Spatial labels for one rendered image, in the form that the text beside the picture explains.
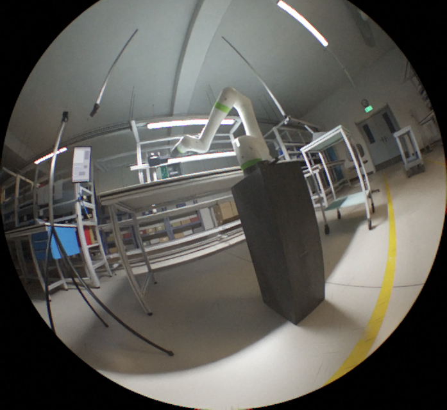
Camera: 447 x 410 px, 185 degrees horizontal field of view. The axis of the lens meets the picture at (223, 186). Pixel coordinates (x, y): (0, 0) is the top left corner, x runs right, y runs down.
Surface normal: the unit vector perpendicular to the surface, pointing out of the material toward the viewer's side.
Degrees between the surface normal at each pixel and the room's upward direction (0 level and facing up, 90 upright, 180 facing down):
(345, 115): 90
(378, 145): 90
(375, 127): 90
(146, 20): 180
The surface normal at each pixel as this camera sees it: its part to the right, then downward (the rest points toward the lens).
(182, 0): 0.29, 0.94
